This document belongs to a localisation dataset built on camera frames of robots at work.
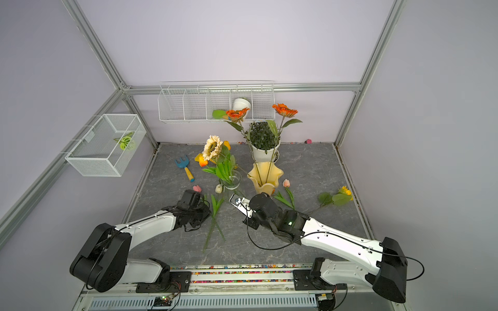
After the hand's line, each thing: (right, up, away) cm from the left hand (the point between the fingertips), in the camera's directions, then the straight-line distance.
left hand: (211, 214), depth 90 cm
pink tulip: (-9, +11, +8) cm, 16 cm away
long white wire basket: (-10, +55, +7) cm, 56 cm away
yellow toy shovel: (-1, +26, -16) cm, 31 cm away
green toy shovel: (+1, +49, +10) cm, 50 cm away
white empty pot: (+13, +52, +2) cm, 54 cm away
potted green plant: (+25, +36, +7) cm, 45 cm away
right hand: (+16, +9, -16) cm, 25 cm away
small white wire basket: (-39, +35, -8) cm, 53 cm away
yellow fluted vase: (+25, +18, -3) cm, 31 cm away
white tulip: (+2, +10, +8) cm, 13 cm away
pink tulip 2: (+37, +13, +9) cm, 40 cm away
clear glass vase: (+10, +15, -1) cm, 18 cm away
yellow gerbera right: (+61, +6, +3) cm, 61 cm away
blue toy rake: (-21, +24, +21) cm, 38 cm away
